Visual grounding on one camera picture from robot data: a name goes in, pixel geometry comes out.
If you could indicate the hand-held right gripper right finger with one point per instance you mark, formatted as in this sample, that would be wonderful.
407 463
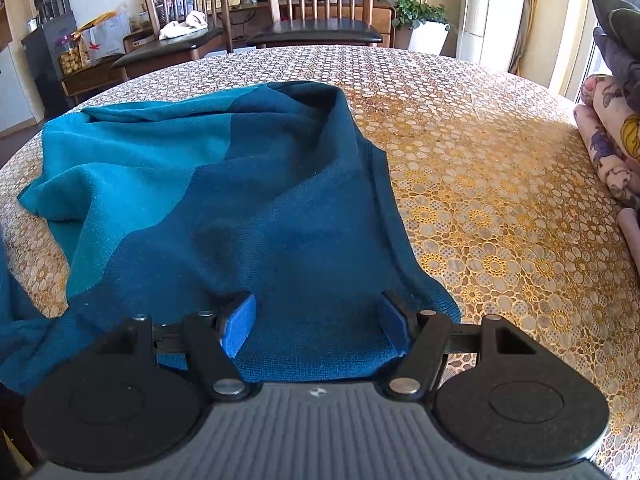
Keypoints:
392 327

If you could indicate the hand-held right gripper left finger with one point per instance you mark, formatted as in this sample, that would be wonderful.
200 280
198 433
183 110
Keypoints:
240 325

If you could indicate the teal two-tone knit sweater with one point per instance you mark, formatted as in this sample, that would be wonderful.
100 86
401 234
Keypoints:
225 185

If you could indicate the stack of folded clothes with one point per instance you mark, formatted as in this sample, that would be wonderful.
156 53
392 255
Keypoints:
612 125

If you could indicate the wooden chair black seat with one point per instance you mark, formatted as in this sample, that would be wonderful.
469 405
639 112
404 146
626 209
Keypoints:
320 32
165 50

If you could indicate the cardboard box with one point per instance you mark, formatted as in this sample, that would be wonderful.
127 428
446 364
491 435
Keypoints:
139 40

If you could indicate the white crumpled cloth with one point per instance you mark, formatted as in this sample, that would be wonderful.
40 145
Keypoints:
182 25

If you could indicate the yellow snack bag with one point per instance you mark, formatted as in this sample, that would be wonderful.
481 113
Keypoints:
85 55

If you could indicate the grey gift bag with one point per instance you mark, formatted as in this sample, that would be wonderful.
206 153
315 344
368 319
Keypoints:
107 37

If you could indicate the clear snack jar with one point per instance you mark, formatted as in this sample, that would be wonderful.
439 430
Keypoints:
69 57

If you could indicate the black cabinet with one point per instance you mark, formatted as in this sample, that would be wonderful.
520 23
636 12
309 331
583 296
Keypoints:
45 70

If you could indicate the potted green plant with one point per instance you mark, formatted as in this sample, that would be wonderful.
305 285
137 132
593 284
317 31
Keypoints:
412 5

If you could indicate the white tower air conditioner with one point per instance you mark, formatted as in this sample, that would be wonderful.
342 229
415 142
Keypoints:
487 10

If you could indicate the gold curtain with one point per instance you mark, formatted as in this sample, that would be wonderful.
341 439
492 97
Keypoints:
525 10

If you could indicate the sliding glass door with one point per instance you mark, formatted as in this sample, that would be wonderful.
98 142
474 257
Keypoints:
575 25

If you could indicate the black drink dispenser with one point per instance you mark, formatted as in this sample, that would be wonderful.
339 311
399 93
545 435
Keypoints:
52 2

